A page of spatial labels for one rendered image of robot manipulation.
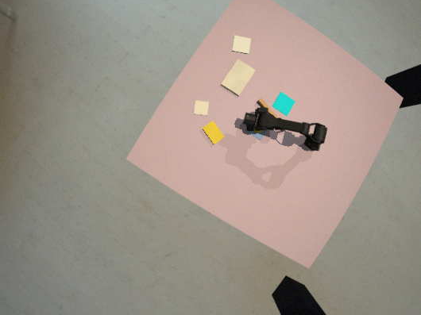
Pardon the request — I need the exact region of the yellow flat bar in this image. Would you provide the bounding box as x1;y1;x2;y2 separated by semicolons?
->
203;121;224;144

